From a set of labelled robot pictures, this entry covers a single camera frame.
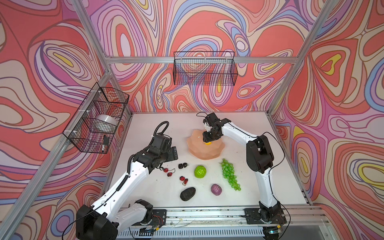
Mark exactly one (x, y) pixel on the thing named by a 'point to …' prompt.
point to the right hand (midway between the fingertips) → (208, 141)
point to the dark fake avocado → (187, 193)
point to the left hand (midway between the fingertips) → (172, 152)
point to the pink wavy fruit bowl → (198, 148)
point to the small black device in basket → (106, 140)
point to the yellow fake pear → (208, 143)
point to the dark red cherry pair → (185, 180)
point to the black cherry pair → (180, 165)
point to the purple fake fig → (216, 189)
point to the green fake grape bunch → (228, 170)
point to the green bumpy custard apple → (200, 171)
